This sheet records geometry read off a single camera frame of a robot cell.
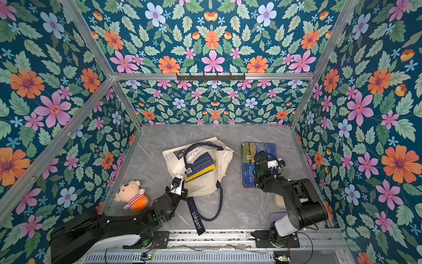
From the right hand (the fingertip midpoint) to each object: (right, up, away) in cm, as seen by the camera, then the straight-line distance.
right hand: (265, 153), depth 93 cm
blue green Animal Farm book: (-7, +2, +5) cm, 9 cm away
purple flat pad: (+1, -29, -15) cm, 33 cm away
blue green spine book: (-10, -13, -2) cm, 17 cm away
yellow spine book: (-37, -11, 0) cm, 39 cm away
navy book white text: (-35, -5, +3) cm, 35 cm away
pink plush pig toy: (-72, -18, -11) cm, 75 cm away
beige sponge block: (+5, -24, -10) cm, 26 cm away
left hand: (-43, -11, -12) cm, 46 cm away
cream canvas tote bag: (-47, -1, -11) cm, 48 cm away
